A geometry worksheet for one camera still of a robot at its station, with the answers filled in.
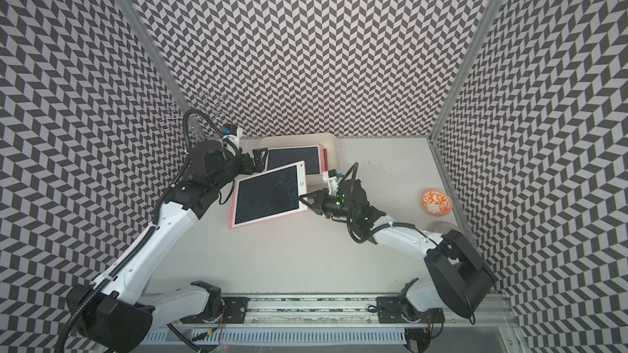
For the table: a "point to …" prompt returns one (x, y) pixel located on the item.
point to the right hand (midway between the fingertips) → (299, 203)
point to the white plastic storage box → (326, 140)
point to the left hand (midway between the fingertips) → (255, 151)
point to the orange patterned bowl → (437, 203)
